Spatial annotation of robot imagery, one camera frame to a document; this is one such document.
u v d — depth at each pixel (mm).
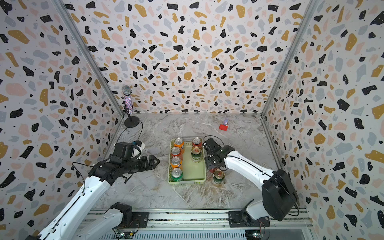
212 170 894
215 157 598
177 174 782
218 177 780
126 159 595
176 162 828
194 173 913
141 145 711
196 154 877
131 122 1155
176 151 876
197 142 922
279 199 420
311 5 710
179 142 920
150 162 674
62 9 693
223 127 1141
